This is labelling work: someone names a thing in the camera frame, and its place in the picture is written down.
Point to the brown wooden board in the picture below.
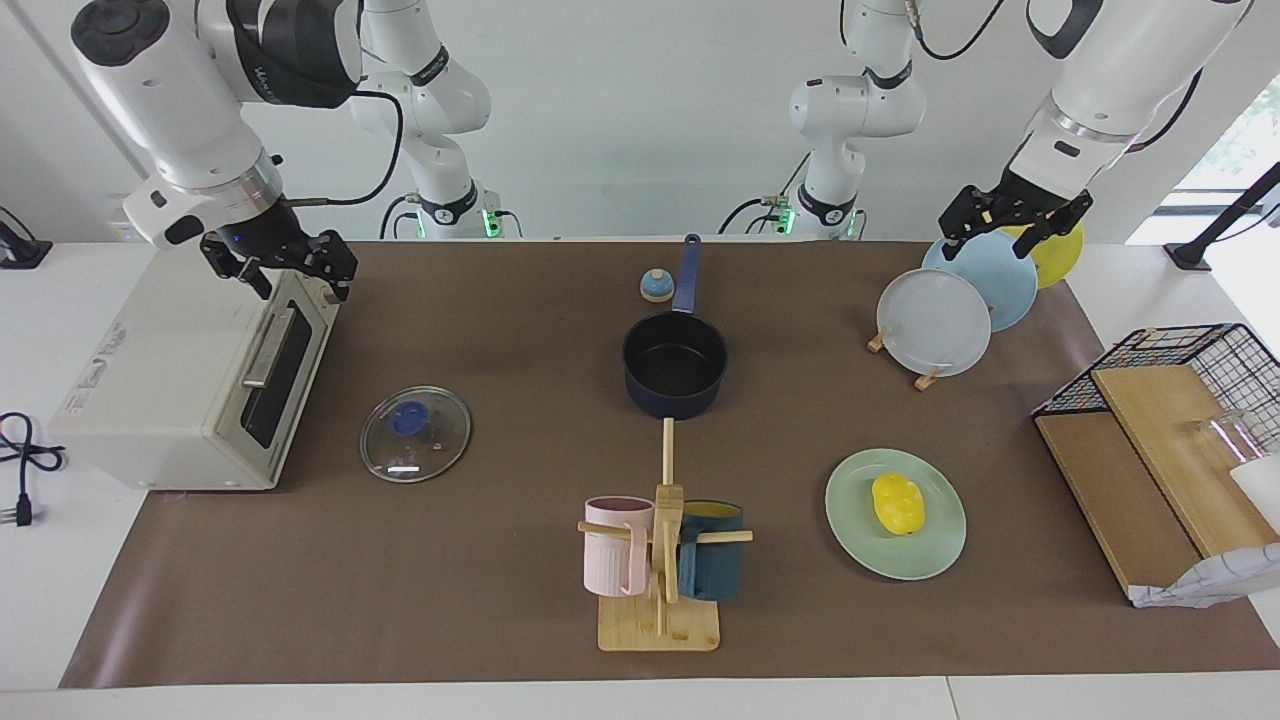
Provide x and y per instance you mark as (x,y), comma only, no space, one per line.
(1110,500)

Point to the wooden mug tree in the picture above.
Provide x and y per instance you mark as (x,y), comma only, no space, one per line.
(660,630)

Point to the brown table mat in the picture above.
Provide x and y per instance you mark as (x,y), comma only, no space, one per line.
(500,560)

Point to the beige toaster oven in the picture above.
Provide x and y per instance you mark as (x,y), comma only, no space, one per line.
(170,380)

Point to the white cup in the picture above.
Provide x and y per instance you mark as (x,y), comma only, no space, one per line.
(1262,490)

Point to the light blue plate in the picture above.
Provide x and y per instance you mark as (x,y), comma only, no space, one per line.
(1005,290)

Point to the light wooden board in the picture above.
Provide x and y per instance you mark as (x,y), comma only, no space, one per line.
(1170,450)

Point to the yellow plate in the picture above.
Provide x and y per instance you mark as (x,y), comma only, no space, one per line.
(1060,262)

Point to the small blue knob lid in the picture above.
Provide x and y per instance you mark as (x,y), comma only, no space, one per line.
(657,290)

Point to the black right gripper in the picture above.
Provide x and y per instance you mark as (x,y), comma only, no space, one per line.
(280,238)

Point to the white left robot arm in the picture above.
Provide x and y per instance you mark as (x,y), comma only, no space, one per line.
(1120,70)

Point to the dark teal mug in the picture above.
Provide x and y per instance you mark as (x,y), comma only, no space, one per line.
(715,575)

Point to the pale green plate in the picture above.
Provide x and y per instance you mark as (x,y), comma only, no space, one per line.
(900,555)

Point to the clear glass cup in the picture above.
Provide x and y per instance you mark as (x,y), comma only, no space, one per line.
(1225,435)

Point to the pink ribbed mug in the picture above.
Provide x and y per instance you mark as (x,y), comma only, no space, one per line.
(610,560)

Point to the white patterned cloth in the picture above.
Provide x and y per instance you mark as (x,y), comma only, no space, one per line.
(1220,580)

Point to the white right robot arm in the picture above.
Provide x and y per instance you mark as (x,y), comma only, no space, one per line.
(160,100)

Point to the black table clamp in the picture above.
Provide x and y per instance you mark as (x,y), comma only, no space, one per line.
(25,255)

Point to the glass pot lid blue knob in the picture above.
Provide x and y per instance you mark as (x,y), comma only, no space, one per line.
(440,450)

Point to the grey plate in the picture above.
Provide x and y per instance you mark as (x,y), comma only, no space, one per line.
(935,325)

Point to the black clamp stand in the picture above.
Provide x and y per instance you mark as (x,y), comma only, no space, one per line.
(1190,255)

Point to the wooden plate rack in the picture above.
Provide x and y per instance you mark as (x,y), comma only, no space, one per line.
(925,380)

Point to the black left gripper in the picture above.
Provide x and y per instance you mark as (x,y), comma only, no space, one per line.
(1025,200)

